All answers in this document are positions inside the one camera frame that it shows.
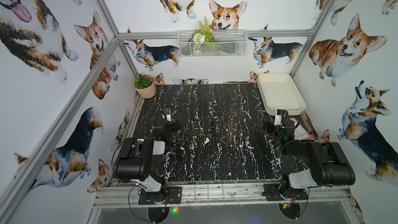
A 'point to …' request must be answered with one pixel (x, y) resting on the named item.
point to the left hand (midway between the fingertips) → (172, 114)
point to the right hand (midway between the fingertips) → (271, 117)
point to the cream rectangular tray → (279, 91)
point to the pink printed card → (300, 133)
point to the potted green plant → (144, 85)
